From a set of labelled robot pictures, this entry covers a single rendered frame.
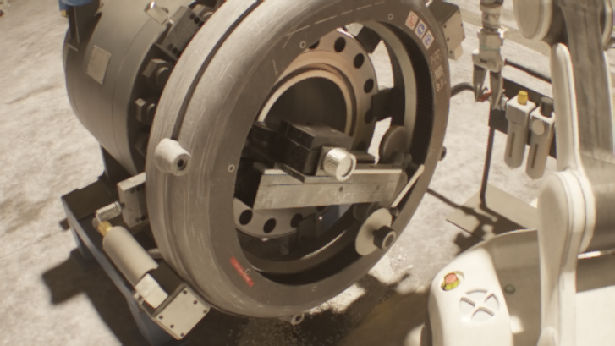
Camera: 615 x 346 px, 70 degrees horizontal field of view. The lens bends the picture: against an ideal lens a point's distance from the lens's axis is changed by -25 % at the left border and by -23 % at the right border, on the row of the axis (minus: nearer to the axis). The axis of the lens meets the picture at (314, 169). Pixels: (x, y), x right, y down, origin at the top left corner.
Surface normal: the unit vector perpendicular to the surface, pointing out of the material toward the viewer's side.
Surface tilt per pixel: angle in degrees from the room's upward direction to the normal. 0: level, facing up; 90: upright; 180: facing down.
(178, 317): 90
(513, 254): 69
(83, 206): 0
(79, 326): 0
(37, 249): 0
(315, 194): 90
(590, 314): 35
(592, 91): 57
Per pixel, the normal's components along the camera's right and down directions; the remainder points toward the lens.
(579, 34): 0.00, 0.00
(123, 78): -0.64, -0.07
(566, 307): 0.00, -0.32
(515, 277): -0.02, -0.84
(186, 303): 0.69, 0.38
